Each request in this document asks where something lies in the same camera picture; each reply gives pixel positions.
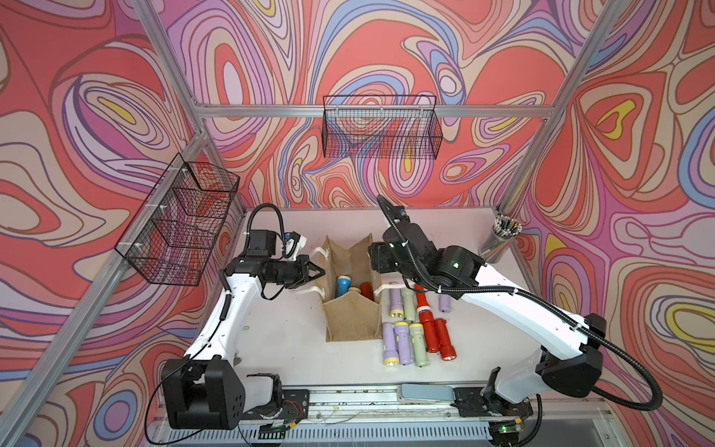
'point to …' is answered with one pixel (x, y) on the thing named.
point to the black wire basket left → (182, 223)
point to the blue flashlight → (343, 284)
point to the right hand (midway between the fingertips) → (381, 256)
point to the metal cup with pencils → (505, 230)
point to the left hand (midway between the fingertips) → (325, 273)
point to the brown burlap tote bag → (349, 317)
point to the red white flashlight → (424, 307)
